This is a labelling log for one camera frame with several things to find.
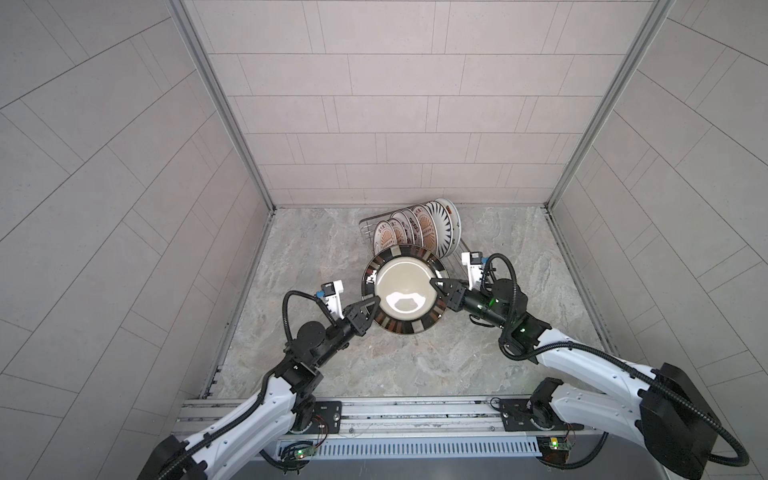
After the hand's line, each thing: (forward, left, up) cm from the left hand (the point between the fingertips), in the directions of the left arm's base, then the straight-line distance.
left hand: (387, 304), depth 71 cm
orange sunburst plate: (+26, -3, -5) cm, 27 cm away
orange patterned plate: (+29, -12, -6) cm, 32 cm away
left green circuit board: (-28, +18, -14) cm, 36 cm away
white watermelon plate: (+26, -20, -2) cm, 33 cm away
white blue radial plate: (+28, -17, -4) cm, 33 cm away
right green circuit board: (-27, -39, -18) cm, 51 cm away
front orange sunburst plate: (+28, +2, -10) cm, 29 cm away
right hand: (+3, -10, +2) cm, 11 cm away
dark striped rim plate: (+6, -3, +2) cm, 7 cm away
